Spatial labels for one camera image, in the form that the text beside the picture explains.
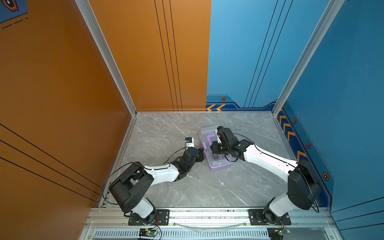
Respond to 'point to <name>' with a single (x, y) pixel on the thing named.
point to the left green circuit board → (150, 232)
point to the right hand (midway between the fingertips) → (210, 147)
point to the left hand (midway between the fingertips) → (201, 148)
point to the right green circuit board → (277, 233)
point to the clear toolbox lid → (207, 136)
